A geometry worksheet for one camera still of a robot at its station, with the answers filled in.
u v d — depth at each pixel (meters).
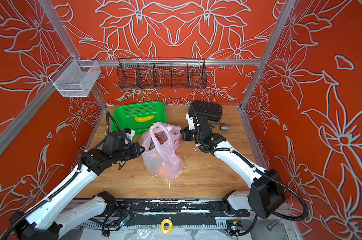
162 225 0.68
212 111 1.08
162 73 0.98
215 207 0.73
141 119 1.07
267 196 0.40
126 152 0.62
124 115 1.09
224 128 1.01
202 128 0.59
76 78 0.92
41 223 0.38
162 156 0.71
